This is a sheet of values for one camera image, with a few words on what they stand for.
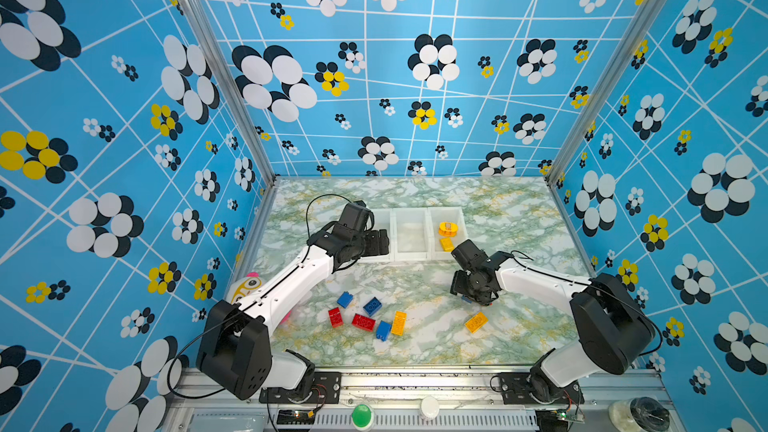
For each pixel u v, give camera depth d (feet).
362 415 2.07
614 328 1.44
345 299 2.92
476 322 2.71
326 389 2.38
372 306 2.81
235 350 1.34
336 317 2.76
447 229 3.34
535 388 2.17
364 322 2.71
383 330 2.66
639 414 2.02
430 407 2.18
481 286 2.47
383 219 3.41
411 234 3.35
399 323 2.71
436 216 3.34
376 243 2.42
